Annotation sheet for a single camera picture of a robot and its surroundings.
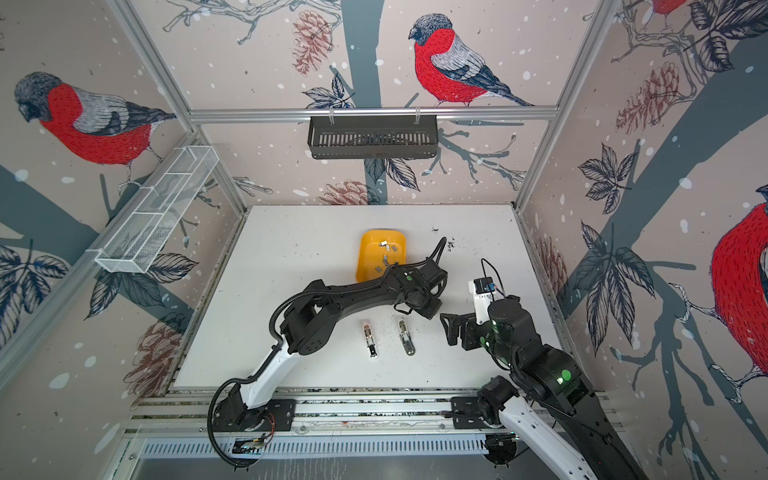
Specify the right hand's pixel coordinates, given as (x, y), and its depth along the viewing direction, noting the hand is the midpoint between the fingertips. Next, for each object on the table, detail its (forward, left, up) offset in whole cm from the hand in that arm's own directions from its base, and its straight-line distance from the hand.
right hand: (453, 316), depth 68 cm
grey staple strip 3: (+30, +19, -19) cm, 41 cm away
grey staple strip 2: (+35, +16, -20) cm, 44 cm away
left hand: (+10, +2, -20) cm, 22 cm away
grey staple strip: (+36, +20, -18) cm, 46 cm away
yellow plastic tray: (+34, +23, -20) cm, 45 cm away
